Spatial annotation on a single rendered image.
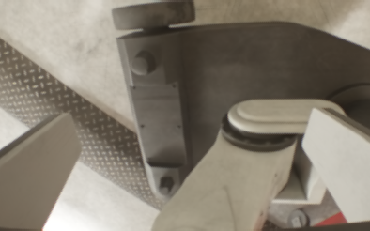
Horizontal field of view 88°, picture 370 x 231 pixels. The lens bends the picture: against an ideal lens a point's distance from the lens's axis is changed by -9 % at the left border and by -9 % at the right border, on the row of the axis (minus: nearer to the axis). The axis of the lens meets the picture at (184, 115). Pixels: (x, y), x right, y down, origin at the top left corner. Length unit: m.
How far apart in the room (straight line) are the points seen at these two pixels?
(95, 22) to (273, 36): 0.52
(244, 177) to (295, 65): 0.29
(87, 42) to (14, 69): 0.34
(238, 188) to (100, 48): 0.61
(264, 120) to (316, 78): 0.21
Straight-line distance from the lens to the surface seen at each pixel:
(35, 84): 0.94
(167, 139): 0.56
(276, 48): 0.49
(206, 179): 0.31
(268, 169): 0.33
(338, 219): 0.94
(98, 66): 0.77
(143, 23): 0.46
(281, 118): 0.37
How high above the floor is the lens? 0.63
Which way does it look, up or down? 60 degrees down
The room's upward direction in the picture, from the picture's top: 161 degrees counter-clockwise
